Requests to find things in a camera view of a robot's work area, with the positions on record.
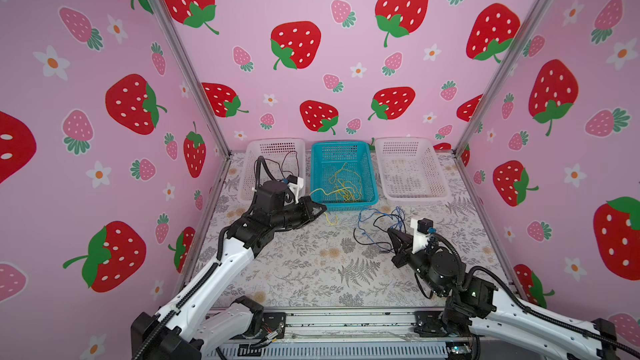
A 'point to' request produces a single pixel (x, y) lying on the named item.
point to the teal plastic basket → (327, 157)
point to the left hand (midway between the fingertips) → (328, 206)
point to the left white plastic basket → (283, 157)
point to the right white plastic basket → (410, 171)
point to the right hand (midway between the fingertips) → (388, 231)
